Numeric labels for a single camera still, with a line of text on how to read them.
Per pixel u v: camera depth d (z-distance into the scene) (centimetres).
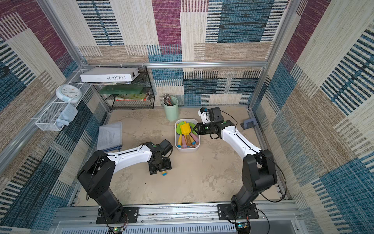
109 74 80
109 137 105
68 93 74
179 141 94
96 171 49
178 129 101
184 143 93
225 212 73
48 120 68
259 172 45
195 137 94
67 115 69
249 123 106
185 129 100
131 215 73
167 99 102
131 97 100
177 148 91
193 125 105
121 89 96
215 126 67
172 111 105
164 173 85
